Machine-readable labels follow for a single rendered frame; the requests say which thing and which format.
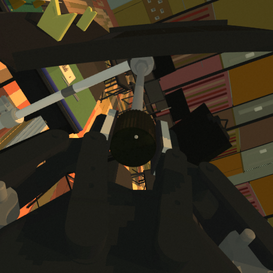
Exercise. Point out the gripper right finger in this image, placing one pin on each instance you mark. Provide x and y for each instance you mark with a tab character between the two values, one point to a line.
177	192

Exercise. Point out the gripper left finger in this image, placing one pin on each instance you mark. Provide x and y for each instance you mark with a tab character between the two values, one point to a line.
91	170

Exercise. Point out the dark knurled knob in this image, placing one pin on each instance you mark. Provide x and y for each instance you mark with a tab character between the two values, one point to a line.
133	147

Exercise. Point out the grey stand tube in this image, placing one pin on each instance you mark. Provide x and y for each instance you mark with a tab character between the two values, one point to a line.
102	74

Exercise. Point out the grey tube collar clamp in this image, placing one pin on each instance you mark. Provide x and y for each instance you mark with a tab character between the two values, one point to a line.
8	119

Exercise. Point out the dark music desk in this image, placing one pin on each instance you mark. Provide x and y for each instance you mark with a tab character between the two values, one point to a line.
128	44

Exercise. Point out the black square block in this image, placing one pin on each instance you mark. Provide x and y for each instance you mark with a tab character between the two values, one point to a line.
200	136

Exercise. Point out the green mat with blue edge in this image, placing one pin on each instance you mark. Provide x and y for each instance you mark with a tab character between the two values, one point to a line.
83	104

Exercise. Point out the grey ribbed panel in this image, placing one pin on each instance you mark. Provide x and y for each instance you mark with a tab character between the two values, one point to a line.
27	132

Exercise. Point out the grey fitting with beige peg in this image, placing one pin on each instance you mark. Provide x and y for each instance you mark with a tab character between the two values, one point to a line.
238	247
8	204

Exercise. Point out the grey labelled box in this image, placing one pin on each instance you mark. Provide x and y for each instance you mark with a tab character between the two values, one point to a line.
258	157
243	58
253	110

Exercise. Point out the grey knob shaft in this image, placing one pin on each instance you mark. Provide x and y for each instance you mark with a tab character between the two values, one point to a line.
138	91

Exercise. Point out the white paper sheet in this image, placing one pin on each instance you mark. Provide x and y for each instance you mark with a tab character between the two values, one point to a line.
67	73

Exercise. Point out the grey hexagonal hub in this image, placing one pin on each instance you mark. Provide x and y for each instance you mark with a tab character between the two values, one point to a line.
147	62

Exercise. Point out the shelf unit with coloured panels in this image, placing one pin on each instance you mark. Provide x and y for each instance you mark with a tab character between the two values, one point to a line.
245	85

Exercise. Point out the small yellow wedge block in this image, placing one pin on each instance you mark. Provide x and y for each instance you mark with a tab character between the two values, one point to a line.
86	19

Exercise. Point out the large yellow wedge block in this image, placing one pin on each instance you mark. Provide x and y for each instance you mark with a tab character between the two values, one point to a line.
55	23

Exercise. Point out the brown cardboard box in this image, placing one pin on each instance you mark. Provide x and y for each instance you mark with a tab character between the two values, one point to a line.
156	10

